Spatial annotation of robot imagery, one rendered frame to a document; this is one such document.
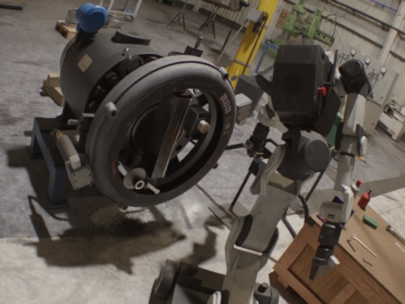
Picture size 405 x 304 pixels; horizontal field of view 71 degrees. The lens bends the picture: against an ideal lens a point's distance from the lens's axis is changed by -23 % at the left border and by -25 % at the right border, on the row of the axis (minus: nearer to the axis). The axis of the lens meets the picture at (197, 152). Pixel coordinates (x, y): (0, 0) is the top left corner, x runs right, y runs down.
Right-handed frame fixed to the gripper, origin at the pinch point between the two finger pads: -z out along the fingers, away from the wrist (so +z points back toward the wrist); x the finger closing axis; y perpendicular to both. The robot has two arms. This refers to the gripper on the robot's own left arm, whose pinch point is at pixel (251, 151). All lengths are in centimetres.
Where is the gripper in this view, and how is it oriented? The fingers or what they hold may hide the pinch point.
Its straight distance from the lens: 214.3
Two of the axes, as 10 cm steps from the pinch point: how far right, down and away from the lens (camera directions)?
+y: -7.3, 0.4, -6.9
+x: -5.8, -5.6, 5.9
